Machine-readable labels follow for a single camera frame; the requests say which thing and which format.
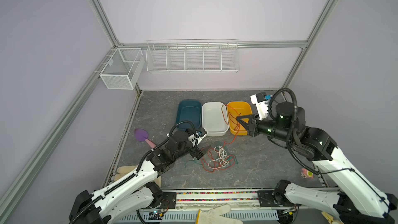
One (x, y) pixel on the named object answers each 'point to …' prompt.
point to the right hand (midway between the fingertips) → (237, 119)
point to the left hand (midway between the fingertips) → (202, 139)
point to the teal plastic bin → (188, 110)
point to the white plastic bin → (215, 118)
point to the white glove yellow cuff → (212, 215)
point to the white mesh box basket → (124, 68)
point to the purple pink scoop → (141, 135)
